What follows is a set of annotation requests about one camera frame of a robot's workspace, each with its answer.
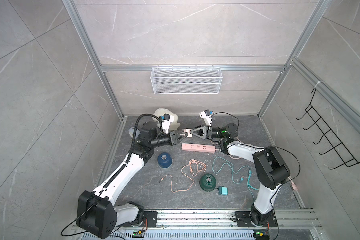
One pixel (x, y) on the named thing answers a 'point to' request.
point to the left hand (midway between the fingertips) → (187, 133)
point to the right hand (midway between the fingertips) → (191, 135)
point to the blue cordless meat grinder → (164, 160)
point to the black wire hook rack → (346, 157)
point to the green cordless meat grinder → (207, 182)
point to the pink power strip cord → (293, 183)
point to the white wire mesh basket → (186, 80)
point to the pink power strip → (198, 147)
